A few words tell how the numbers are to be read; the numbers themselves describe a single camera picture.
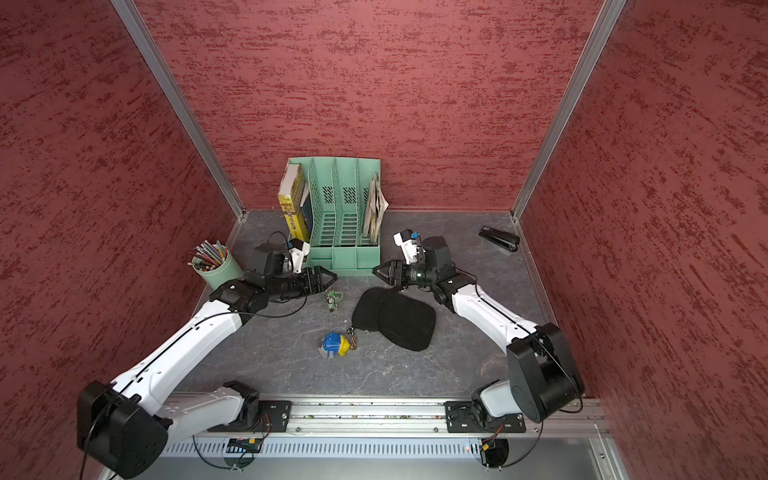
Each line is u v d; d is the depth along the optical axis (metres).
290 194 0.90
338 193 1.14
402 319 0.88
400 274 0.71
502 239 1.09
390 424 0.74
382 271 0.77
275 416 0.74
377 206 0.94
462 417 0.74
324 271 0.72
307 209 1.02
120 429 0.37
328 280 0.74
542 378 0.42
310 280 0.68
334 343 0.81
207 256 0.90
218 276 0.87
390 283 0.73
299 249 0.72
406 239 0.74
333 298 0.85
